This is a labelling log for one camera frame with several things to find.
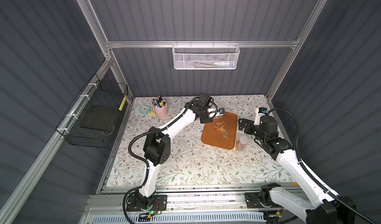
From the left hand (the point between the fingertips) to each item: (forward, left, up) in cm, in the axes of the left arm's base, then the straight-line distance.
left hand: (212, 115), depth 90 cm
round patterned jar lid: (-11, +19, -15) cm, 26 cm away
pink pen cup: (+11, +35, -11) cm, 38 cm away
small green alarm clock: (+17, +49, -14) cm, 54 cm away
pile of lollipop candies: (0, -7, -15) cm, 16 cm away
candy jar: (-16, -17, -9) cm, 25 cm away
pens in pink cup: (+14, +36, -4) cm, 38 cm away
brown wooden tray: (-7, 0, -15) cm, 16 cm away
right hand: (-9, -19, +6) cm, 22 cm away
